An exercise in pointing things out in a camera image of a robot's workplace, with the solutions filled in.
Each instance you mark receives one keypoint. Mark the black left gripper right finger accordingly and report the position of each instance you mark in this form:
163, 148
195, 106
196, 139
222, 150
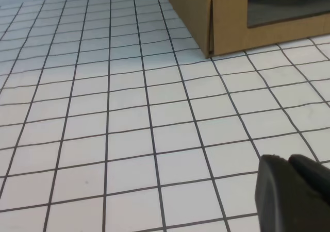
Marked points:
314, 174

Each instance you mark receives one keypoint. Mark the brown cardboard shoebox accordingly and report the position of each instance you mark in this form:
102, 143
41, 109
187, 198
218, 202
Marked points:
221, 26

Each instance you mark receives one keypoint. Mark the white grid-pattern tablecloth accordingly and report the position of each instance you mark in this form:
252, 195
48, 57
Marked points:
112, 119

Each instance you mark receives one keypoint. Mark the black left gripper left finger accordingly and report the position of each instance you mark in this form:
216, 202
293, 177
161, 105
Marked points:
285, 202

